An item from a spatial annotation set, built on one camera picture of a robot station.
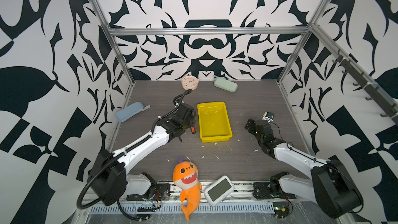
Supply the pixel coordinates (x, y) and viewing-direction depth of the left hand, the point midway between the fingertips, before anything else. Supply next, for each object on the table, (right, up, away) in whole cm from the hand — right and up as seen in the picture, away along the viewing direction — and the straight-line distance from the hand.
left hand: (193, 115), depth 82 cm
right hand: (+35, -4, +7) cm, 36 cm away
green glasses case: (+22, +19, +34) cm, 44 cm away
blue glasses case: (-41, +1, +18) cm, 44 cm away
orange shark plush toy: (-3, -26, -11) cm, 29 cm away
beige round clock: (-4, +20, +34) cm, 40 cm away
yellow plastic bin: (+12, -6, +18) cm, 22 cm away
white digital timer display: (+12, -32, -11) cm, 36 cm away
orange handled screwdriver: (0, -8, -1) cm, 8 cm away
